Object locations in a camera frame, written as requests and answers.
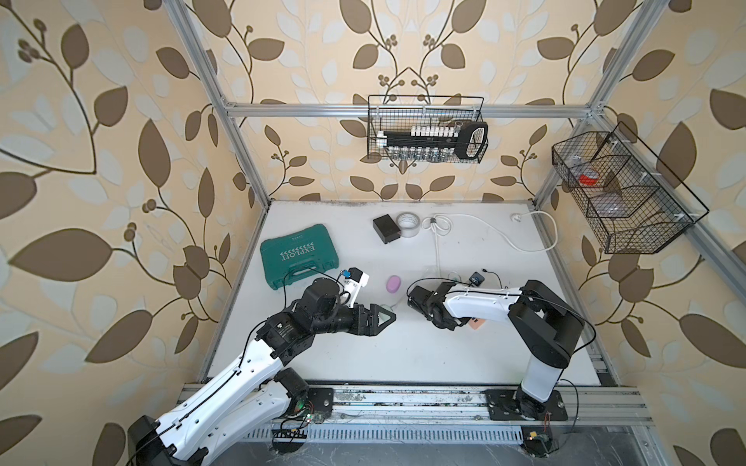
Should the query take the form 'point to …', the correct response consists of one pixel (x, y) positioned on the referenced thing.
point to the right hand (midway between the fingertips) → (462, 296)
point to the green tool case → (299, 256)
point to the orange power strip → (476, 323)
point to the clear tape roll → (409, 223)
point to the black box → (386, 228)
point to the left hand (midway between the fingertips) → (381, 313)
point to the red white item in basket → (589, 178)
